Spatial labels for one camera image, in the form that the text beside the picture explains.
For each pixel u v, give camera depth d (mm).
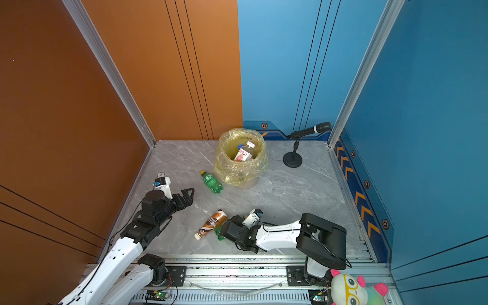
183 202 708
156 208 599
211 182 968
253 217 773
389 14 708
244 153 867
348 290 644
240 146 956
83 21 722
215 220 827
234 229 648
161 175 1052
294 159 1087
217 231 811
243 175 792
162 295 702
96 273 456
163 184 696
